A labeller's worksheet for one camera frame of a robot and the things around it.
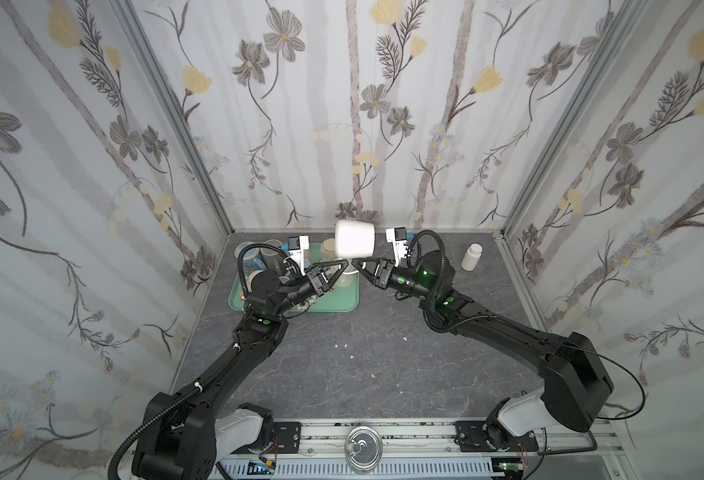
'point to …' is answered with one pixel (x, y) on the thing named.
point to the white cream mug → (346, 279)
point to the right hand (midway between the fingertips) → (352, 257)
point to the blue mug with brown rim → (252, 260)
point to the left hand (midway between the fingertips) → (342, 259)
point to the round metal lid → (363, 450)
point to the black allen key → (595, 446)
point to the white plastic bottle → (472, 257)
